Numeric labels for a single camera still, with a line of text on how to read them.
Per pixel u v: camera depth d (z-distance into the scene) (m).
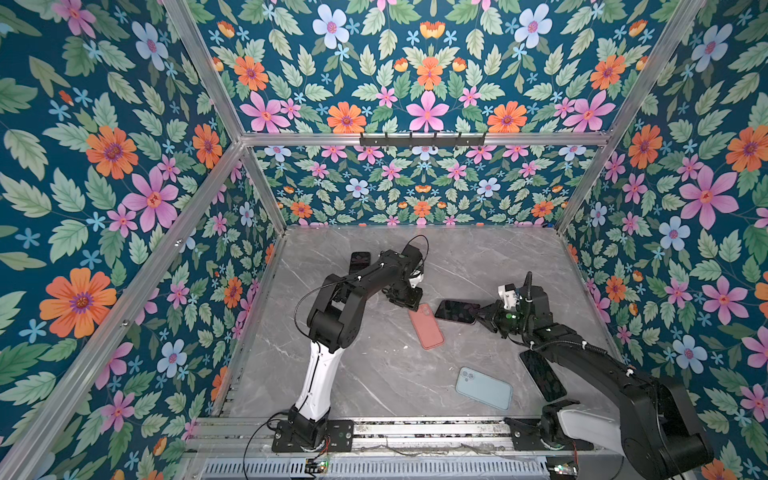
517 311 0.77
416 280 0.89
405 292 0.85
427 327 0.94
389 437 0.75
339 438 0.73
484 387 0.82
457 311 1.07
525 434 0.73
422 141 0.93
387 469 0.77
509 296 0.81
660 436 0.41
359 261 1.08
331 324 0.56
